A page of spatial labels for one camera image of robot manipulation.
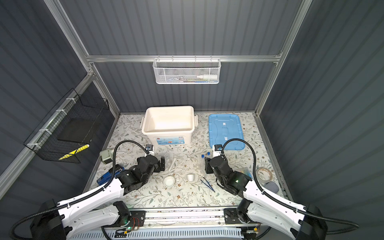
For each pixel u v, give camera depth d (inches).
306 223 16.0
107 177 33.3
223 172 22.4
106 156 35.9
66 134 28.0
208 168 27.2
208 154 31.5
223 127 43.9
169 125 44.0
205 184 33.3
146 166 23.5
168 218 29.7
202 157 31.0
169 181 33.4
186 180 33.9
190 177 33.2
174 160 36.8
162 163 29.1
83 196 18.3
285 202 17.7
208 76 34.1
